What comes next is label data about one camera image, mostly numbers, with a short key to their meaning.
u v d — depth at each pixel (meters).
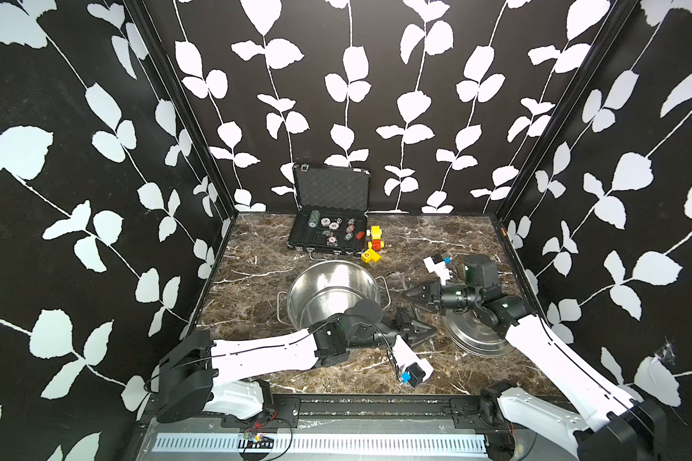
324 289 0.93
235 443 0.70
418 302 0.69
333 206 1.17
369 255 1.04
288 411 0.73
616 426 0.38
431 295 0.64
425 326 0.63
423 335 0.60
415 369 0.53
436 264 0.70
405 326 0.60
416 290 0.69
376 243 1.08
